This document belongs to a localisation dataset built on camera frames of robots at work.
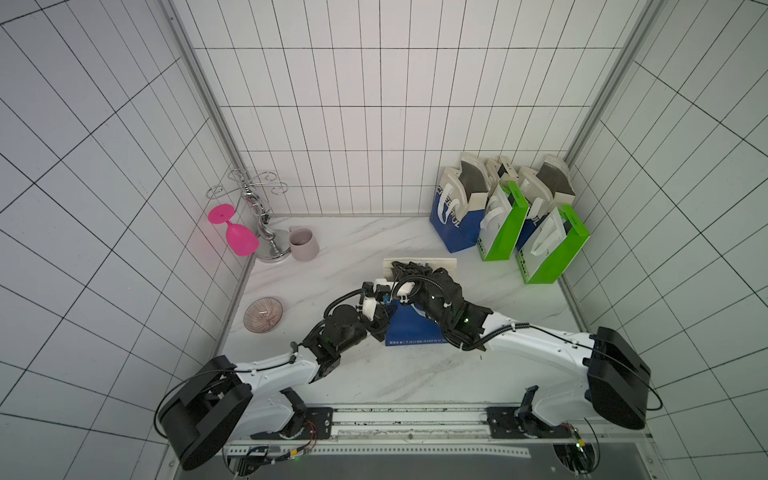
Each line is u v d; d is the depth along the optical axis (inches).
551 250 33.3
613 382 16.2
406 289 26.0
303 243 40.6
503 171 38.1
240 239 34.5
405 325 32.7
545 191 37.1
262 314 35.4
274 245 43.0
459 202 36.9
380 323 28.2
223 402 16.3
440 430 28.6
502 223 35.6
